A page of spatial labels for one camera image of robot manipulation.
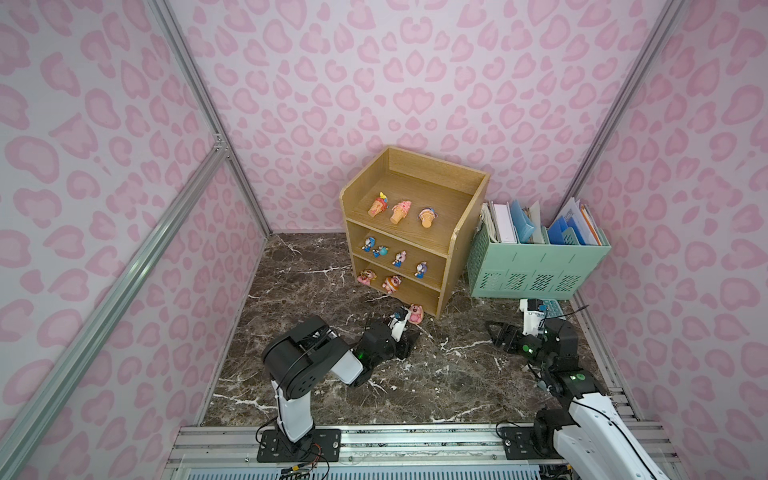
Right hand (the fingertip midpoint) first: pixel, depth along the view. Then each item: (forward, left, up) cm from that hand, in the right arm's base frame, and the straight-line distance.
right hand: (494, 324), depth 81 cm
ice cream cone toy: (+18, +19, +23) cm, 35 cm away
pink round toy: (+7, +21, -7) cm, 23 cm away
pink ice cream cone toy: (+21, +26, +23) cm, 40 cm away
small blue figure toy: (+22, +35, +8) cm, 43 cm away
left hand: (+4, +22, -9) cm, 24 cm away
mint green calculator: (+11, -23, -11) cm, 28 cm away
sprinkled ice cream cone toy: (+23, +31, +23) cm, 45 cm away
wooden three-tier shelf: (+20, +23, +21) cm, 37 cm away
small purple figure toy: (+13, +20, +7) cm, 25 cm away
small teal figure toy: (+20, +31, +8) cm, 38 cm away
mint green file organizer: (+16, -13, +3) cm, 21 cm away
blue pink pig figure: (+17, +26, +7) cm, 32 cm away
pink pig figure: (+20, +38, -6) cm, 43 cm away
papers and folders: (+25, -6, +14) cm, 29 cm away
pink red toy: (+17, +29, -6) cm, 34 cm away
